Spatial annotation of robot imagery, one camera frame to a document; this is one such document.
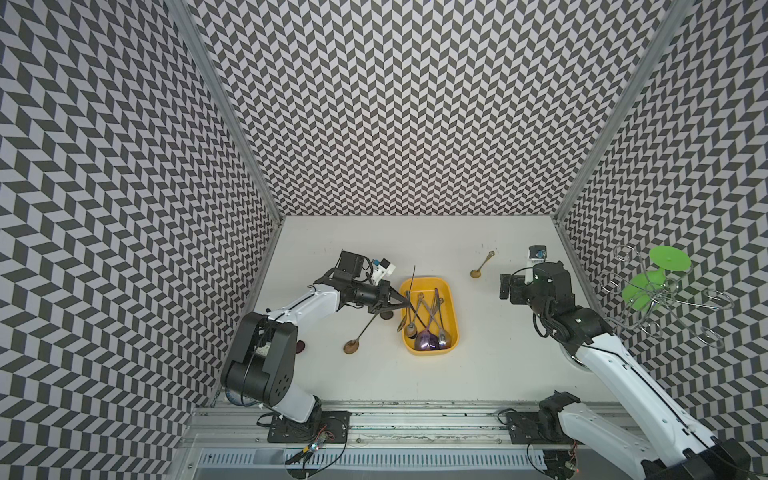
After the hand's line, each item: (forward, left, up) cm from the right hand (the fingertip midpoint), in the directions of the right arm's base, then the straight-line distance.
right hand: (520, 280), depth 79 cm
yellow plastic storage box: (+9, +24, -18) cm, 31 cm away
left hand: (-5, +30, -5) cm, 31 cm away
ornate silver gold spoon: (-6, +29, -18) cm, 35 cm away
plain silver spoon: (-8, +20, -19) cm, 29 cm away
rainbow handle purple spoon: (+1, +22, -18) cm, 28 cm away
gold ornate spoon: (+14, +6, -17) cm, 23 cm away
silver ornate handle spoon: (-9, +18, -19) cm, 28 cm away
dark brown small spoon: (-11, +61, -17) cm, 65 cm away
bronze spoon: (-11, +47, -17) cm, 51 cm away
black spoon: (-1, +37, -17) cm, 41 cm away
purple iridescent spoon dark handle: (-9, +25, -18) cm, 32 cm away
